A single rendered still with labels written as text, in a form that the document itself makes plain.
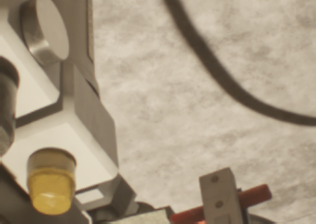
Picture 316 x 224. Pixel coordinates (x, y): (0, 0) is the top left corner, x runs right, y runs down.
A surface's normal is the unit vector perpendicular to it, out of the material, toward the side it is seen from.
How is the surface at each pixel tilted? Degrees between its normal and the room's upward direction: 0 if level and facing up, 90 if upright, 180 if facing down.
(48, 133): 0
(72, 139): 0
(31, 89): 0
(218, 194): 90
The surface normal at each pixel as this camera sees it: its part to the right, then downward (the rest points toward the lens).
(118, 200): 0.84, 0.07
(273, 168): 0.11, 0.73
